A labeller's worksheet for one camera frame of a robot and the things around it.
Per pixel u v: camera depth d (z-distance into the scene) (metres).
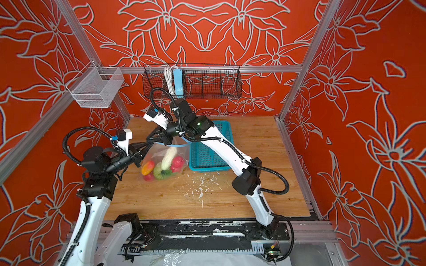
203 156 0.98
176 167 0.78
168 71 0.87
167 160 0.76
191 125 0.56
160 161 0.77
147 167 0.77
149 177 0.80
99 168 0.50
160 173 0.78
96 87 0.92
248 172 0.48
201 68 0.91
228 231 0.74
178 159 0.74
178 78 0.89
